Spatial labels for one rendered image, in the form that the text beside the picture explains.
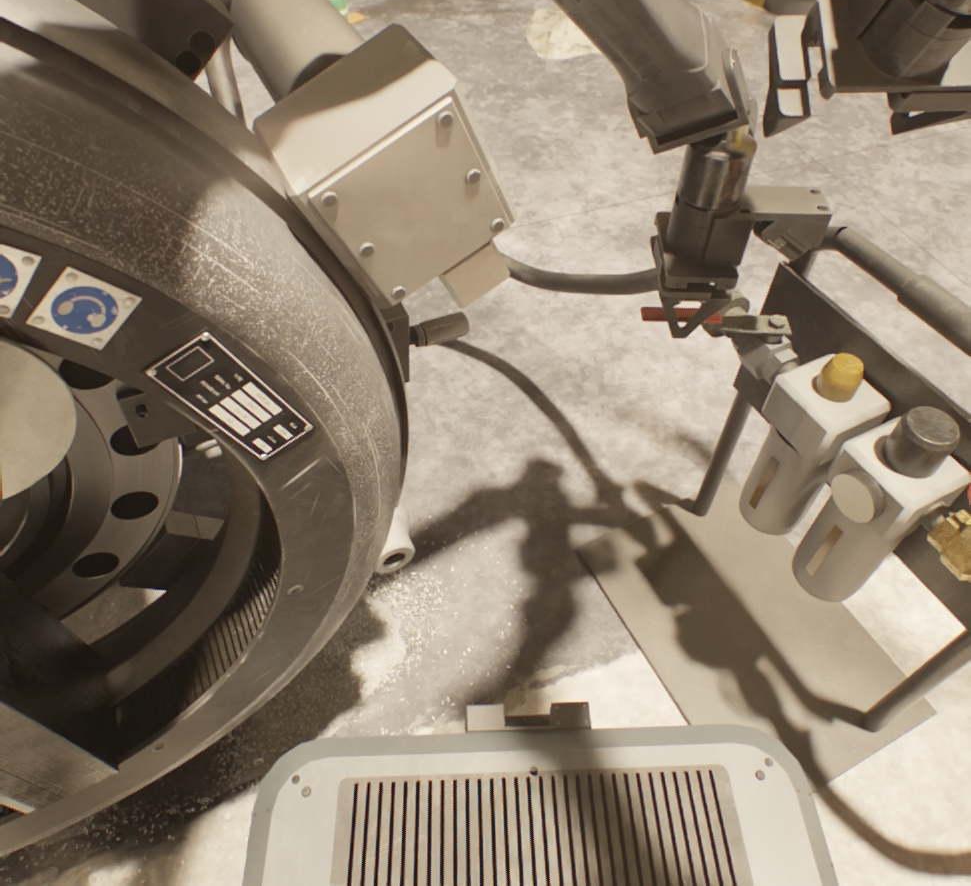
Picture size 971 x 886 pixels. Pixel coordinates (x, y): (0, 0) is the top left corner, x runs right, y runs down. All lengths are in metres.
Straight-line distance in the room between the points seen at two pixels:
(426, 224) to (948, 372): 1.31
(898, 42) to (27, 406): 0.50
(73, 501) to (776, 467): 0.67
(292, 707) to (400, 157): 0.82
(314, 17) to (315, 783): 0.63
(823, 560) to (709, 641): 0.31
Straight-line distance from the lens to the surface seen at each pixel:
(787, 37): 0.56
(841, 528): 0.81
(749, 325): 0.81
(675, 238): 0.71
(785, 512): 0.90
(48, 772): 0.67
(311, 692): 1.08
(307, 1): 0.57
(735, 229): 0.69
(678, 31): 0.56
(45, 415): 0.39
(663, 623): 1.11
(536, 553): 1.14
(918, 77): 0.55
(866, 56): 0.55
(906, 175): 2.15
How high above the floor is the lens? 1.00
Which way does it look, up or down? 49 degrees down
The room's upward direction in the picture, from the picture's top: straight up
